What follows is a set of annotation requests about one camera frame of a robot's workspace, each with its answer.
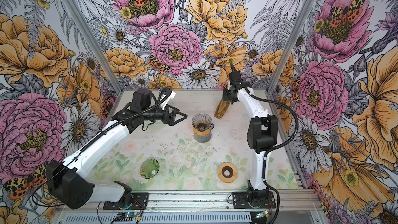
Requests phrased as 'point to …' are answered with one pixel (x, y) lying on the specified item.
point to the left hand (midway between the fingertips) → (181, 118)
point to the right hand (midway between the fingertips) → (227, 100)
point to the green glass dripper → (149, 168)
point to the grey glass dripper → (202, 122)
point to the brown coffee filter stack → (221, 108)
